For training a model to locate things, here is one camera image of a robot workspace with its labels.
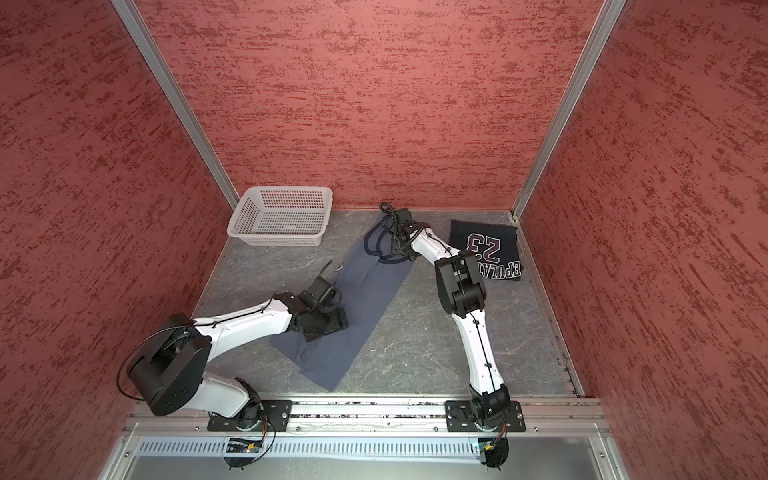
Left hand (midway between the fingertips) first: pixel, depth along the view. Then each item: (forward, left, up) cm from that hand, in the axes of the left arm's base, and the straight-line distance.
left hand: (336, 333), depth 87 cm
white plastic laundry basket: (+43, +21, +6) cm, 48 cm away
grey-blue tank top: (+17, -8, +1) cm, 18 cm away
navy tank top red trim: (+33, -55, +2) cm, 64 cm away
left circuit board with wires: (-28, +21, -4) cm, 35 cm away
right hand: (+31, -20, -1) cm, 37 cm away
